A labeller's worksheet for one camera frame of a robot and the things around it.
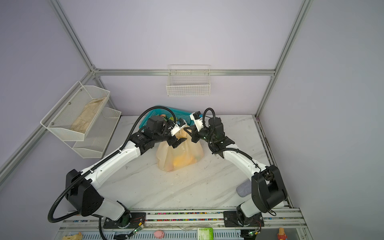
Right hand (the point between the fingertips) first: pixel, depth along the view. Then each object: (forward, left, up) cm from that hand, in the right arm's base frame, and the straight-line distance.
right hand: (184, 128), depth 77 cm
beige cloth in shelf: (+1, +54, +4) cm, 54 cm away
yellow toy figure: (-45, +48, -25) cm, 71 cm away
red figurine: (-43, -46, -26) cm, 68 cm away
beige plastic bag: (-8, -1, -14) cm, 16 cm away
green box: (-43, -11, -26) cm, 51 cm away
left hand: (0, +3, -2) cm, 4 cm away
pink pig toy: (-43, +11, -26) cm, 52 cm away
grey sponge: (-22, -33, -25) cm, 47 cm away
